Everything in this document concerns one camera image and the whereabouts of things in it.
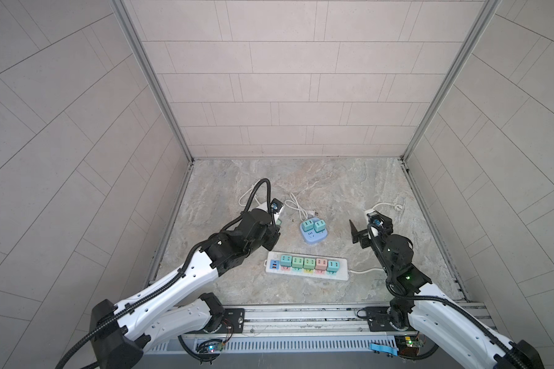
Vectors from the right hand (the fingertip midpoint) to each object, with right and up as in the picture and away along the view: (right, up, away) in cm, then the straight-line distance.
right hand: (361, 216), depth 80 cm
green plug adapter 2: (-22, -15, -3) cm, 27 cm away
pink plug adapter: (-15, -16, -3) cm, 22 cm away
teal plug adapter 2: (-18, -5, +7) cm, 20 cm away
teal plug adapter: (-27, -15, -3) cm, 30 cm away
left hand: (-28, -1, -6) cm, 29 cm away
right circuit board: (+10, -37, -12) cm, 40 cm away
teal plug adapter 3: (-14, -5, +7) cm, 16 cm away
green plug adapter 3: (-18, -16, -3) cm, 24 cm away
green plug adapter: (-29, 0, -9) cm, 30 cm away
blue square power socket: (-16, -7, +9) cm, 19 cm away
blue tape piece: (+2, -36, -14) cm, 38 cm away
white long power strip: (-31, -18, +1) cm, 36 cm away
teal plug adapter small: (-10, -16, -3) cm, 20 cm away
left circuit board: (-48, -35, -14) cm, 61 cm away
